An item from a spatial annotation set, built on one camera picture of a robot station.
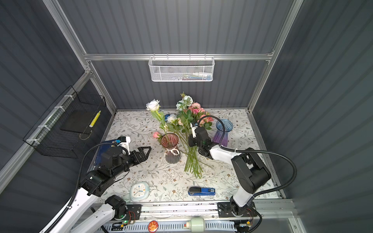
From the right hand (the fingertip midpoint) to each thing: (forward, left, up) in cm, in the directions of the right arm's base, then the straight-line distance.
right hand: (191, 135), depth 92 cm
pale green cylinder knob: (-47, -2, -2) cm, 47 cm away
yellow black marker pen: (-7, +51, +20) cm, 56 cm away
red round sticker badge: (-47, +19, -9) cm, 52 cm away
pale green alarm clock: (-32, +29, -7) cm, 43 cm away
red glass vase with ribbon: (-8, +12, +7) cm, 16 cm away
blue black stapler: (-31, -4, -8) cm, 33 cm away
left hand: (-17, +23, +12) cm, 31 cm away
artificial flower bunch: (+14, +2, +6) cm, 15 cm away
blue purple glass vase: (+1, -22, +8) cm, 23 cm away
